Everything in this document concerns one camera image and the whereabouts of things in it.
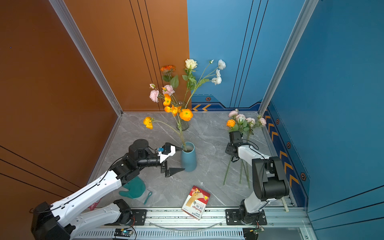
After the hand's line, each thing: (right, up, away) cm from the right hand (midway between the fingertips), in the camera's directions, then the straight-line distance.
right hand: (231, 149), depth 96 cm
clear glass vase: (-30, +16, -25) cm, 42 cm away
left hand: (-29, +2, -29) cm, 41 cm away
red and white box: (-22, -23, -22) cm, 39 cm away
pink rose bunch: (+12, +16, +9) cm, 22 cm away
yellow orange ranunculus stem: (+3, +17, +13) cm, 21 cm away
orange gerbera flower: (-37, +44, -3) cm, 58 cm away
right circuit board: (+4, -36, -25) cm, 44 cm away
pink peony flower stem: (-41, +36, -6) cm, 55 cm away
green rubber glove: (-55, -20, -14) cm, 60 cm away
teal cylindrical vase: (-27, 0, -20) cm, 33 cm away
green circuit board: (-57, -35, -25) cm, 72 cm away
